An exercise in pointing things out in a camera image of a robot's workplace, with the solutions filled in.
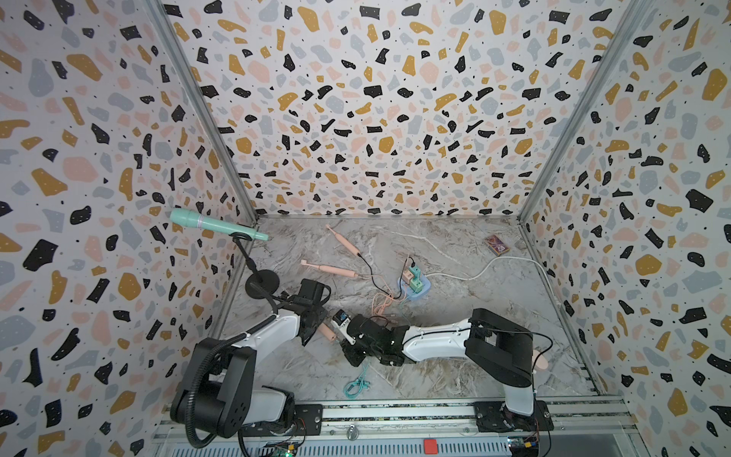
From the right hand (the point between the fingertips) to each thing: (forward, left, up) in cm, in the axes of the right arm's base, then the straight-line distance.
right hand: (345, 345), depth 84 cm
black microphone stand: (+20, +31, +1) cm, 37 cm away
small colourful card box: (+43, -55, -3) cm, 70 cm away
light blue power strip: (+20, -18, -1) cm, 27 cm away
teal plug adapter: (+24, -21, +5) cm, 33 cm away
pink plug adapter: (+22, -19, +5) cm, 29 cm away
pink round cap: (-1, -59, -5) cm, 59 cm away
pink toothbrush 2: (+29, +9, -2) cm, 30 cm away
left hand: (+10, +7, 0) cm, 12 cm away
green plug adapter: (+18, -22, +4) cm, 29 cm away
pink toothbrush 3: (+42, +6, -1) cm, 42 cm away
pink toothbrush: (+4, +6, +1) cm, 7 cm away
